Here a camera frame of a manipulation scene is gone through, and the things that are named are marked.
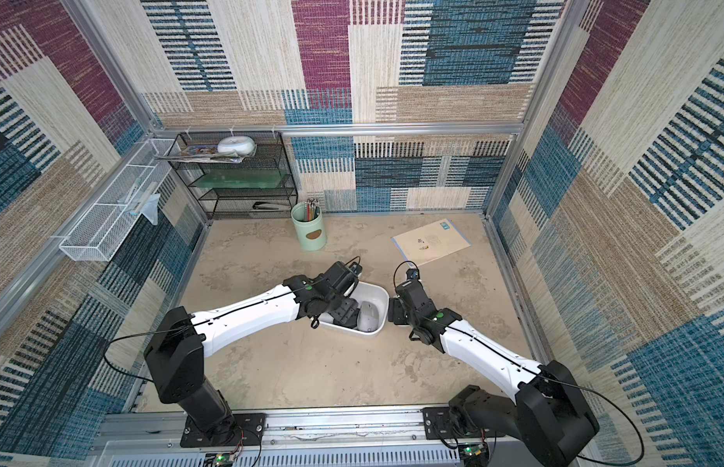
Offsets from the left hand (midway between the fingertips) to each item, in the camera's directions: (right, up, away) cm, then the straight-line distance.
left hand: (341, 296), depth 86 cm
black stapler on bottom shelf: (-31, +29, +25) cm, 49 cm away
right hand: (+18, -2, +1) cm, 18 cm away
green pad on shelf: (-33, +36, +9) cm, 50 cm away
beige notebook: (+32, +16, +26) cm, 44 cm away
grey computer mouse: (+8, -7, +3) cm, 10 cm away
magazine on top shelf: (-43, +43, +6) cm, 62 cm away
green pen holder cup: (-12, +21, +15) cm, 29 cm away
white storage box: (+10, 0, +9) cm, 13 cm away
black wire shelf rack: (-45, +32, +33) cm, 64 cm away
